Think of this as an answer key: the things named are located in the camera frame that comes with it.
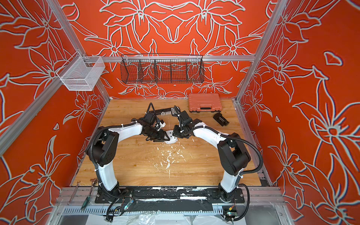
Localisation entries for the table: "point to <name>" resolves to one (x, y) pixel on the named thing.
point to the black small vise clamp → (221, 119)
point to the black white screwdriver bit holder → (165, 112)
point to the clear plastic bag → (146, 218)
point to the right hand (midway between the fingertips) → (173, 132)
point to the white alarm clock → (173, 139)
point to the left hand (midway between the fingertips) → (167, 138)
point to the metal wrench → (74, 193)
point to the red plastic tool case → (204, 102)
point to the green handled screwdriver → (87, 200)
